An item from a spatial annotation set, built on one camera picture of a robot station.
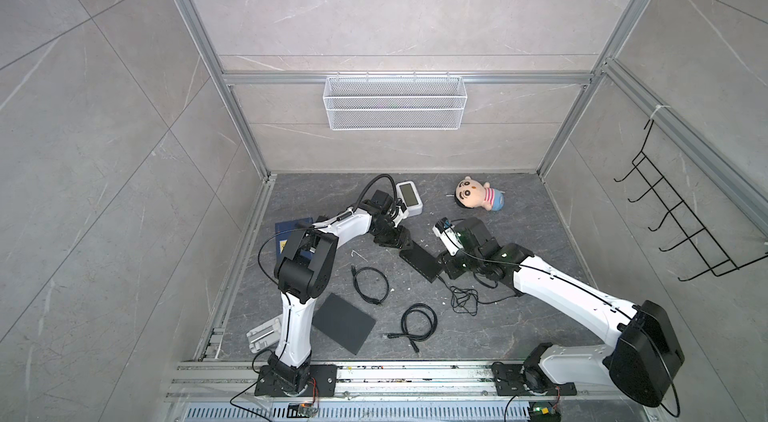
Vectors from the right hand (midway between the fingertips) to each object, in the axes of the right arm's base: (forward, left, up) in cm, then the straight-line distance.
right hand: (441, 254), depth 83 cm
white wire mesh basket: (+49, +14, +18) cm, 54 cm away
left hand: (+10, +9, -8) cm, 15 cm away
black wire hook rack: (-8, -51, +21) cm, 56 cm away
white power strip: (-18, +49, -10) cm, 53 cm away
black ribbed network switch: (+5, +4, -13) cm, 14 cm away
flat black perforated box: (-15, +28, -10) cm, 33 cm away
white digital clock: (+29, +7, -7) cm, 31 cm away
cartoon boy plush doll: (+26, -14, -4) cm, 30 cm away
